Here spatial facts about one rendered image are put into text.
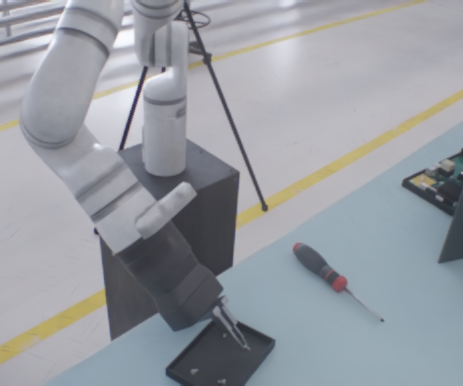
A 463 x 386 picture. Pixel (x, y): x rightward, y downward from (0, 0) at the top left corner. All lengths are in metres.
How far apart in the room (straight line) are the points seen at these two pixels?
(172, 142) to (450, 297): 0.66
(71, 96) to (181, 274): 0.23
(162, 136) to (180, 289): 0.60
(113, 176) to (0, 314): 1.61
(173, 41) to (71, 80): 0.51
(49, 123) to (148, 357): 0.29
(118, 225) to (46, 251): 1.81
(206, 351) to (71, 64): 0.36
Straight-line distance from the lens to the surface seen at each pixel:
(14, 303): 2.23
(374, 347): 0.73
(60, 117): 0.62
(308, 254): 0.79
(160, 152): 1.22
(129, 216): 0.63
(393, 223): 0.93
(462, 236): 0.87
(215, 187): 1.25
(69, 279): 2.28
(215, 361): 0.68
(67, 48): 0.66
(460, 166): 1.13
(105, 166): 0.63
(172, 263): 0.64
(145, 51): 1.11
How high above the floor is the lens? 1.53
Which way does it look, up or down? 35 degrees down
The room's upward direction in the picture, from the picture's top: 4 degrees clockwise
